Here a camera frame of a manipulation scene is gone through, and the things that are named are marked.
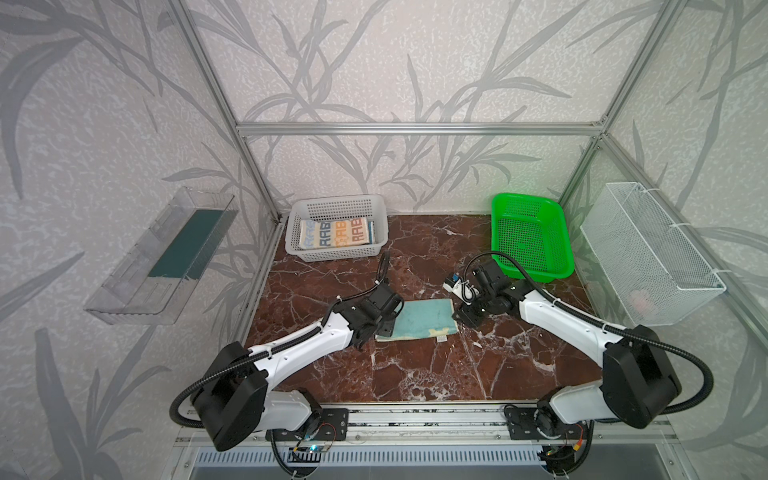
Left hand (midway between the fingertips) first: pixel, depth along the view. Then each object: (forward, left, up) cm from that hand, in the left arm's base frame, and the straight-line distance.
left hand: (387, 310), depth 85 cm
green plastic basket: (+37, -56, -9) cm, 68 cm away
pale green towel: (+1, -11, -7) cm, 13 cm away
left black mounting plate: (-27, +14, -6) cm, 31 cm away
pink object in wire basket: (-3, -64, +13) cm, 65 cm away
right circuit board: (-34, -43, -9) cm, 55 cm away
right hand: (+4, -21, 0) cm, 22 cm away
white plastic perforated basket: (+45, +8, -3) cm, 46 cm away
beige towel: (+33, +25, -6) cm, 42 cm away
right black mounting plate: (-27, -36, +3) cm, 45 cm away
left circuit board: (-33, +19, -10) cm, 40 cm away
